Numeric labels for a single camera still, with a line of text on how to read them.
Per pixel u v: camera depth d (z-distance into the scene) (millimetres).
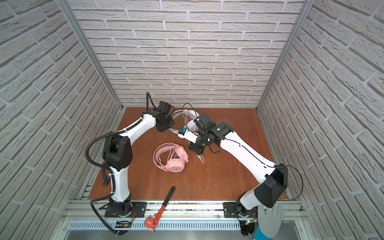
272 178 406
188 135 643
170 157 846
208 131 550
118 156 527
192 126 858
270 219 711
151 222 692
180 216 736
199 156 666
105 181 825
